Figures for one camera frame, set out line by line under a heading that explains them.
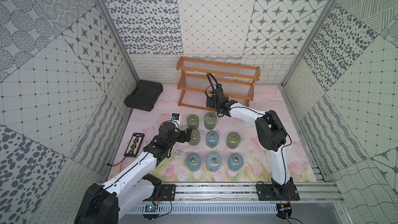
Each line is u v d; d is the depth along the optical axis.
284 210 0.73
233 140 0.84
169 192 0.73
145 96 1.08
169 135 0.63
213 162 0.75
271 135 0.55
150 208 0.72
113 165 0.83
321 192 0.76
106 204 0.39
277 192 0.65
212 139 0.85
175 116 0.73
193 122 0.92
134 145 0.88
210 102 0.92
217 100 0.78
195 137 0.86
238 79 1.22
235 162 0.76
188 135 0.76
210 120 0.92
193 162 0.76
